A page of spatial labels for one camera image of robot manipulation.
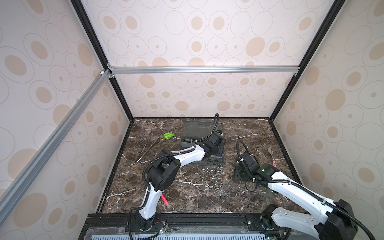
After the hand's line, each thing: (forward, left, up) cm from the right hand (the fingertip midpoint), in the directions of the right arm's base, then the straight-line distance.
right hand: (236, 172), depth 82 cm
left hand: (+17, +4, +2) cm, 17 cm away
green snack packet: (+33, +42, -7) cm, 54 cm away
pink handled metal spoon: (+18, -28, -8) cm, 34 cm away
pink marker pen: (-11, +40, -7) cm, 42 cm away
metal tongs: (+14, +59, -6) cm, 61 cm away
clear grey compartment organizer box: (+39, +22, -7) cm, 45 cm away
